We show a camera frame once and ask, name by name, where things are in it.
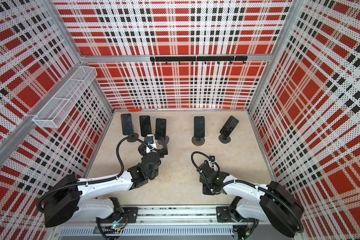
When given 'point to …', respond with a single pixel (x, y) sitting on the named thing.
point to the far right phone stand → (224, 139)
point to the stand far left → (135, 135)
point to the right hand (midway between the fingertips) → (208, 175)
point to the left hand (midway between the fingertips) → (155, 142)
